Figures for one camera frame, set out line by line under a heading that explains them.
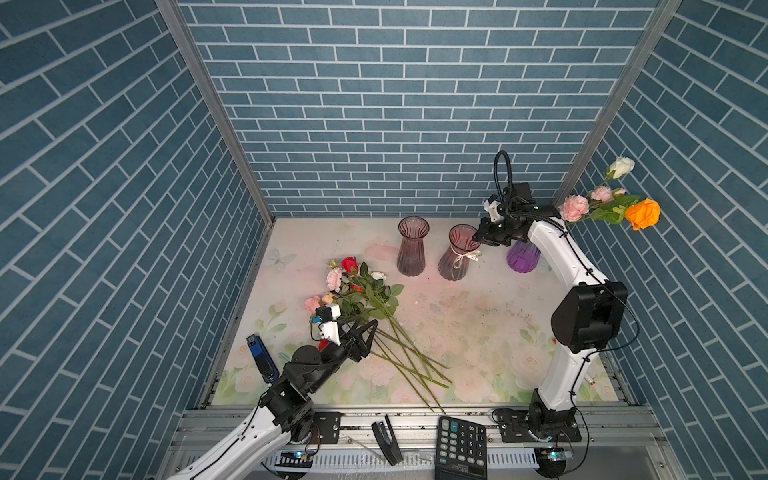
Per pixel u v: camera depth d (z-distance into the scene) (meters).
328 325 0.66
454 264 0.92
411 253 0.95
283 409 0.57
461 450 0.69
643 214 0.66
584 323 0.51
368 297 0.93
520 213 0.66
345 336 0.66
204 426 0.75
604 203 0.80
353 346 0.68
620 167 0.75
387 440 0.71
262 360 0.81
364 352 0.67
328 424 0.74
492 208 0.84
